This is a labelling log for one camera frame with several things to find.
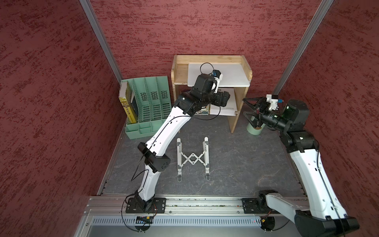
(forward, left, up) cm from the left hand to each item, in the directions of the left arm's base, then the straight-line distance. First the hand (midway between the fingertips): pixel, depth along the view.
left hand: (220, 96), depth 70 cm
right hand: (-10, -7, +2) cm, 13 cm away
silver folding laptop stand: (-16, +20, -38) cm, 46 cm away
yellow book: (+14, +56, -14) cm, 59 cm away
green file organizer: (+33, +47, -33) cm, 66 cm away
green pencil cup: (+6, -30, -38) cm, 49 cm away
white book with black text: (+4, -8, -14) cm, 16 cm away
